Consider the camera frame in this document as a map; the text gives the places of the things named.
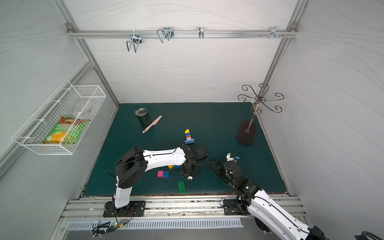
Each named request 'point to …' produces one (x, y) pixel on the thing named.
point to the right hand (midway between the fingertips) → (213, 164)
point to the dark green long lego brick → (182, 187)
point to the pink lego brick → (160, 174)
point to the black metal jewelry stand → (246, 130)
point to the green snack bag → (66, 131)
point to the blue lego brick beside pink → (166, 174)
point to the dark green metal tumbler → (143, 115)
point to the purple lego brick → (188, 138)
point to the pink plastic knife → (150, 126)
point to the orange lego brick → (188, 136)
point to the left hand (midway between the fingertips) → (194, 177)
